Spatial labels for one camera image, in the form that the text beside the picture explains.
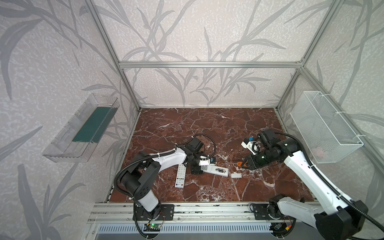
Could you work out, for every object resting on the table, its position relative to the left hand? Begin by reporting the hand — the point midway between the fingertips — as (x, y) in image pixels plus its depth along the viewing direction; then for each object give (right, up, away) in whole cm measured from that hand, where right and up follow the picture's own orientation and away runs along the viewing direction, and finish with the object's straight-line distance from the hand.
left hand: (204, 159), depth 89 cm
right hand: (+19, +4, -16) cm, 25 cm away
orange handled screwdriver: (+17, +2, -17) cm, 24 cm away
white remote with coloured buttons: (-14, -8, -5) cm, 17 cm away
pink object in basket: (+56, +8, -16) cm, 59 cm away
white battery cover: (+18, -8, -4) cm, 20 cm away
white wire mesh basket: (+52, +17, -27) cm, 61 cm away
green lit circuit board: (-26, -28, -17) cm, 42 cm away
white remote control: (+6, -5, -3) cm, 9 cm away
